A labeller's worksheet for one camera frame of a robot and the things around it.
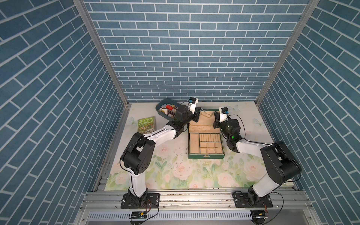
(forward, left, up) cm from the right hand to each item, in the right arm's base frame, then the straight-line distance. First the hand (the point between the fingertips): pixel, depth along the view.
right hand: (217, 112), depth 88 cm
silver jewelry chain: (0, +8, -3) cm, 8 cm away
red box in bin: (+18, +36, -17) cm, 44 cm away
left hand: (0, +8, +3) cm, 9 cm away
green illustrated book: (-2, +49, -17) cm, 52 cm away
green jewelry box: (-13, +6, -14) cm, 20 cm away
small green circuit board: (-55, +40, -22) cm, 71 cm away
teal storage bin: (+17, +42, -17) cm, 49 cm away
